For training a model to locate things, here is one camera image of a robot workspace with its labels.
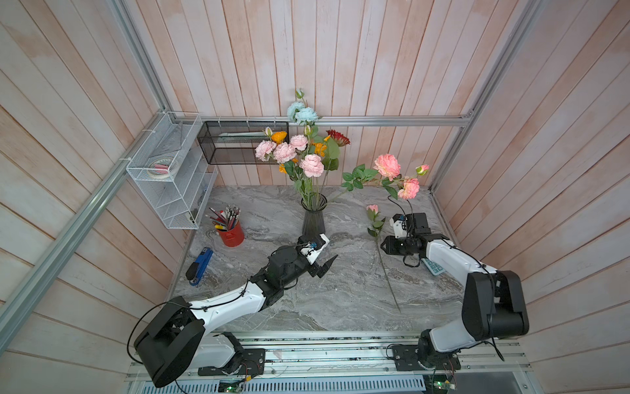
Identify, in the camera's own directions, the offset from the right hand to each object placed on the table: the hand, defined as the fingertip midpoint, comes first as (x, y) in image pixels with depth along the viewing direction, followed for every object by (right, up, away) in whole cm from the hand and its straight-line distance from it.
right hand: (386, 243), depth 93 cm
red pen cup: (-62, +8, -1) cm, 62 cm away
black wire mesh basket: (-62, +42, +10) cm, 76 cm away
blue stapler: (-73, -10, -1) cm, 73 cm away
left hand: (-24, 0, -15) cm, 28 cm away
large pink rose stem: (-1, +12, +14) cm, 18 cm away
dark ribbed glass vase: (-29, +15, -4) cm, 33 cm away
